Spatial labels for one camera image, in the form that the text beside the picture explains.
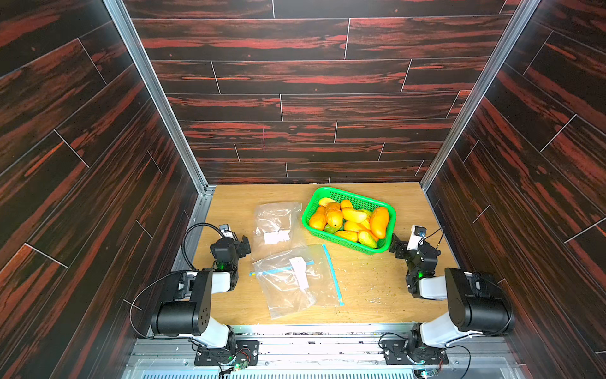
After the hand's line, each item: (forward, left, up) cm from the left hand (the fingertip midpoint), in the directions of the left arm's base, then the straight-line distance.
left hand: (234, 238), depth 95 cm
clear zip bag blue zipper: (-17, -27, +1) cm, 32 cm away
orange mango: (+9, -35, +1) cm, 36 cm away
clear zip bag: (+7, -17, -3) cm, 19 cm away
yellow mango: (+10, -49, +4) cm, 51 cm away
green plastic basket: (+20, -31, +4) cm, 37 cm away
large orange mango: (+8, -60, +4) cm, 60 cm away
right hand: (+1, -71, +2) cm, 71 cm away
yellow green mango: (-1, -53, +3) cm, 53 cm away
